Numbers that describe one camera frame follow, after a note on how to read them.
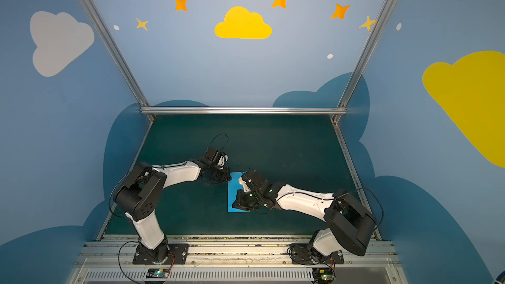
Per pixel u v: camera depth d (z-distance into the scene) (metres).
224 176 0.86
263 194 0.65
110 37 0.86
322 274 0.72
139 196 0.49
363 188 0.98
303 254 0.75
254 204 0.71
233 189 0.93
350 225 0.43
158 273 0.72
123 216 0.53
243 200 0.72
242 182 0.80
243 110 1.91
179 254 0.75
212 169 0.81
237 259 0.74
